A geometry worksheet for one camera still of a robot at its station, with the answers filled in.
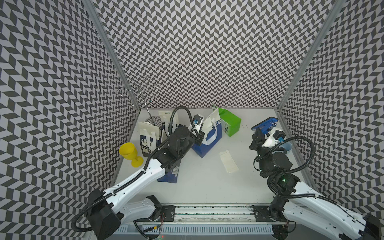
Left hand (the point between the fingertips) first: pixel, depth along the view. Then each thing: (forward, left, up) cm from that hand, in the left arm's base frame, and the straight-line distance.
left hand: (200, 124), depth 71 cm
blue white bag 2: (+3, -6, -6) cm, 9 cm away
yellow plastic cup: (-5, +40, -18) cm, 44 cm away
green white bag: (+16, -20, -20) cm, 33 cm away
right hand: (-5, -27, +1) cm, 27 cm away
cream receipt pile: (-6, -17, -31) cm, 36 cm away
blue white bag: (-17, +15, -21) cm, 31 cm away
